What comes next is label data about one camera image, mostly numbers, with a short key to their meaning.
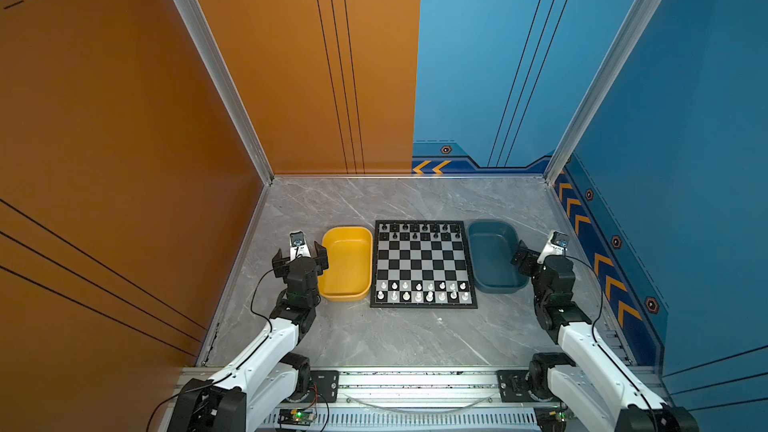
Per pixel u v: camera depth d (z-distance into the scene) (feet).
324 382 2.43
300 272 2.05
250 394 1.43
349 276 3.05
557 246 2.29
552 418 2.31
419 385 2.48
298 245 2.28
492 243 3.33
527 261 2.47
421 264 3.08
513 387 2.38
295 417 2.32
